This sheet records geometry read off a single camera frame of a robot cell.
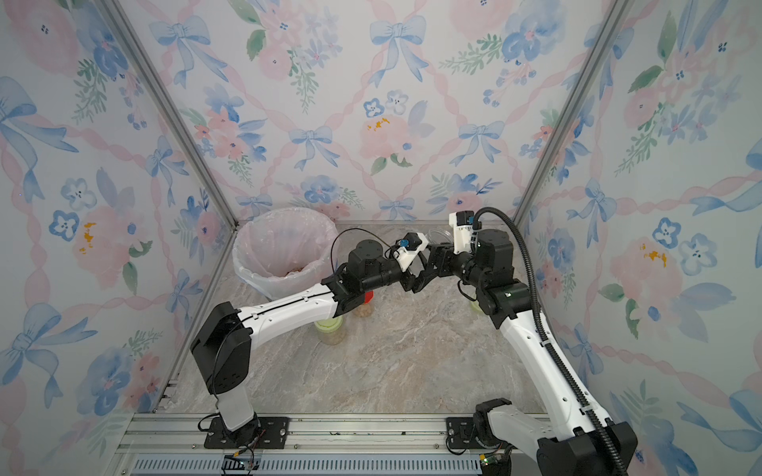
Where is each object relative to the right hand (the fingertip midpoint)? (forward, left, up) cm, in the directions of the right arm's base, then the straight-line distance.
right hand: (430, 244), depth 72 cm
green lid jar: (-13, +26, -20) cm, 35 cm away
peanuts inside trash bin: (+9, +39, -22) cm, 46 cm away
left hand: (-2, -1, -2) cm, 3 cm away
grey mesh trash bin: (-9, +38, -6) cm, 40 cm away
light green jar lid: (+1, -17, -30) cm, 35 cm away
